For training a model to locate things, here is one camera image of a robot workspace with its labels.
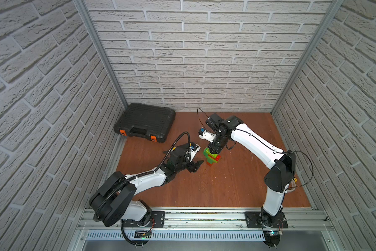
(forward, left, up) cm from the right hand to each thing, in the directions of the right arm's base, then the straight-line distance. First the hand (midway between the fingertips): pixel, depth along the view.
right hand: (217, 148), depth 82 cm
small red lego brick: (-2, +3, -15) cm, 15 cm away
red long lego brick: (-4, 0, -3) cm, 5 cm away
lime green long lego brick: (-2, +5, 0) cm, 6 cm away
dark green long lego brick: (-4, +4, -6) cm, 8 cm away
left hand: (-1, +9, -5) cm, 10 cm away
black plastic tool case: (+28, +43, -7) cm, 52 cm away
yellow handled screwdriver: (-15, -44, -15) cm, 49 cm away
